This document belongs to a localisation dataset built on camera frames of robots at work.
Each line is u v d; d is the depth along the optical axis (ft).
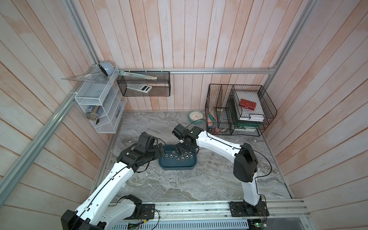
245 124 3.17
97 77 2.82
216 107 4.01
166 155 3.04
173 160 2.98
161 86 3.54
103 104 2.35
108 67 2.73
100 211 1.27
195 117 3.71
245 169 1.58
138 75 3.03
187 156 3.04
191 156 3.04
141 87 3.22
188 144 2.05
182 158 3.01
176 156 3.04
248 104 3.06
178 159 2.96
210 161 2.99
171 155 3.04
